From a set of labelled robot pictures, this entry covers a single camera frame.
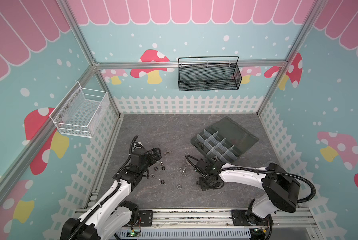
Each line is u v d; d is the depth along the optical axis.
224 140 1.00
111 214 0.49
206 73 0.94
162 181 0.87
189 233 0.71
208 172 0.63
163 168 0.92
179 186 0.83
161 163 0.92
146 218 0.74
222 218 0.76
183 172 0.89
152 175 0.88
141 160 0.62
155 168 0.92
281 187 0.44
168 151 0.99
